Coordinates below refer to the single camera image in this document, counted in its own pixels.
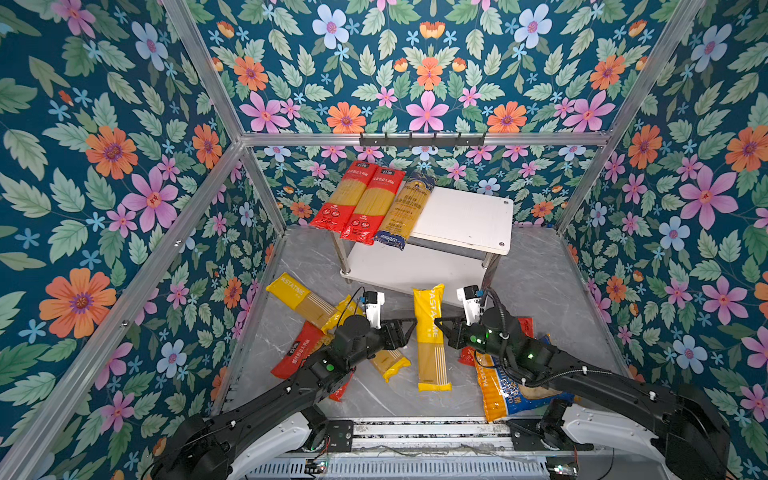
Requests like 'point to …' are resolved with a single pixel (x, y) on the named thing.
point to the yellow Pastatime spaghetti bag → (432, 360)
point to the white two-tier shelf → (456, 245)
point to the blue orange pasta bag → (504, 393)
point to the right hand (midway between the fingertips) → (434, 321)
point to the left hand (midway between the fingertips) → (414, 319)
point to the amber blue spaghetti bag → (405, 211)
